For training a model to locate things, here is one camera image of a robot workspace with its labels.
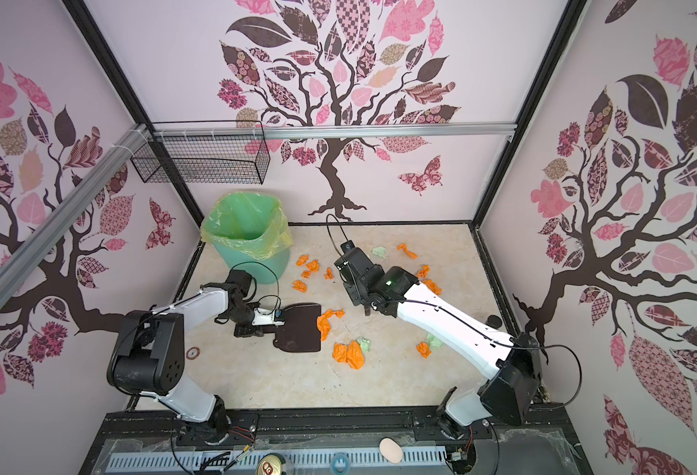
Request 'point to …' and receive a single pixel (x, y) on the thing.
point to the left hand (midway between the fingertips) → (256, 326)
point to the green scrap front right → (434, 340)
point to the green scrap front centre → (364, 343)
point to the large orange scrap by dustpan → (324, 324)
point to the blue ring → (340, 463)
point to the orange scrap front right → (424, 349)
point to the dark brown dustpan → (300, 331)
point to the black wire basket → (205, 151)
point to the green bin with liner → (250, 233)
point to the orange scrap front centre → (350, 353)
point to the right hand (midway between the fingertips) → (362, 274)
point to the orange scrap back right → (406, 251)
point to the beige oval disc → (390, 450)
